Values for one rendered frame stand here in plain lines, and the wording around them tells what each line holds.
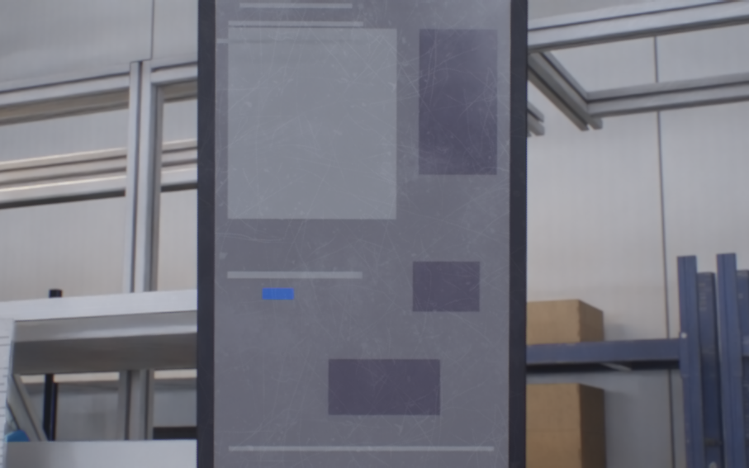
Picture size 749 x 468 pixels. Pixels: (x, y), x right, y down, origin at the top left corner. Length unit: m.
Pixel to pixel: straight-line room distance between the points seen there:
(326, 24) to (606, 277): 3.73
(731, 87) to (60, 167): 1.50
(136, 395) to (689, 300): 2.43
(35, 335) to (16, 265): 4.41
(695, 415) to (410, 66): 3.14
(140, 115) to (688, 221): 2.88
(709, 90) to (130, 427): 1.20
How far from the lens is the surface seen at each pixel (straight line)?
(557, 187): 4.90
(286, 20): 1.13
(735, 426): 4.15
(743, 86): 2.39
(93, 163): 2.92
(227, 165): 1.12
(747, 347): 4.17
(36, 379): 5.20
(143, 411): 2.16
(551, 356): 4.29
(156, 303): 1.47
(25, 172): 3.04
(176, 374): 4.82
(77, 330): 1.65
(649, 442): 4.71
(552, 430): 4.30
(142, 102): 2.25
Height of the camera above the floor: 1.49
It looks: 11 degrees up
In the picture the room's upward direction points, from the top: straight up
